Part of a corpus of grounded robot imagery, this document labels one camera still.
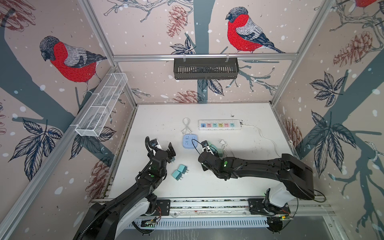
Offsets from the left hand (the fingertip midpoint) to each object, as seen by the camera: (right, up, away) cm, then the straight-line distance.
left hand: (163, 145), depth 84 cm
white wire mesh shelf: (-32, +15, -12) cm, 38 cm away
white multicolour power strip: (+35, +10, +20) cm, 42 cm away
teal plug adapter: (+11, -14, +1) cm, 18 cm away
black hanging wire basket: (+26, +51, +20) cm, 60 cm away
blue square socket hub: (+13, +1, +11) cm, 17 cm away
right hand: (+22, -8, 0) cm, 24 cm away
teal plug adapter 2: (+8, -16, -2) cm, 18 cm away
